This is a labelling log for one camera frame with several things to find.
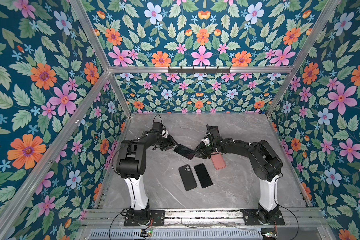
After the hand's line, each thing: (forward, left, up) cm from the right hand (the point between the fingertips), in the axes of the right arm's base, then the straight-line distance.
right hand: (192, 152), depth 92 cm
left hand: (+8, +10, +1) cm, 13 cm away
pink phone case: (-3, -16, -6) cm, 17 cm away
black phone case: (-14, +3, -5) cm, 15 cm away
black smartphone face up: (-13, -6, -6) cm, 15 cm away
